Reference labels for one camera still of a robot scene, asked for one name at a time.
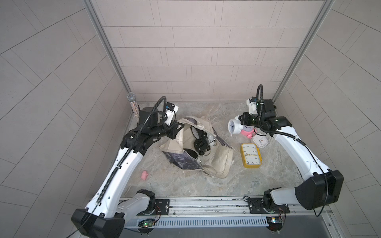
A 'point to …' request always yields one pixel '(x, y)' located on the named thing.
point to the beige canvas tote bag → (218, 160)
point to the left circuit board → (146, 223)
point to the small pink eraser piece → (144, 175)
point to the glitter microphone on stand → (131, 97)
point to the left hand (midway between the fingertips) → (185, 123)
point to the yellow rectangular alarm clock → (251, 155)
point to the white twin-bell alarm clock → (234, 126)
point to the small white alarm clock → (261, 141)
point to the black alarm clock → (201, 144)
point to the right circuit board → (275, 223)
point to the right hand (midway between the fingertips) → (238, 116)
